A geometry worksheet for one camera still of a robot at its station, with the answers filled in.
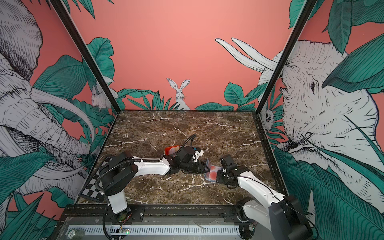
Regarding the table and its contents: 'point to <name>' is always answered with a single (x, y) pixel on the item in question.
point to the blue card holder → (206, 174)
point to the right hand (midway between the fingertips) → (218, 177)
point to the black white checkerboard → (90, 191)
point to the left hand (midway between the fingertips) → (210, 170)
